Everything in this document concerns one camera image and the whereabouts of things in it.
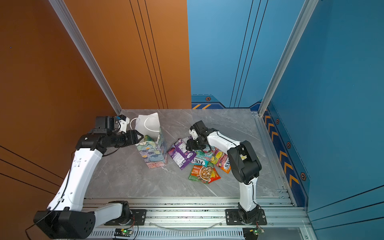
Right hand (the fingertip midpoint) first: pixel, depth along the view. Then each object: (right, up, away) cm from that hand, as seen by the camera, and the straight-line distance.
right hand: (189, 147), depth 93 cm
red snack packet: (+15, -16, -7) cm, 23 cm away
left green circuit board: (-31, -38, -22) cm, 53 cm away
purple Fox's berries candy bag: (-6, -4, 0) cm, 7 cm away
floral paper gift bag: (-18, +3, -18) cm, 25 cm away
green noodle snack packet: (+8, -14, -6) cm, 17 cm away
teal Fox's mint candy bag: (+8, -6, -4) cm, 11 cm away
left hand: (-25, +9, -18) cm, 32 cm away
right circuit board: (+31, -38, -23) cm, 54 cm away
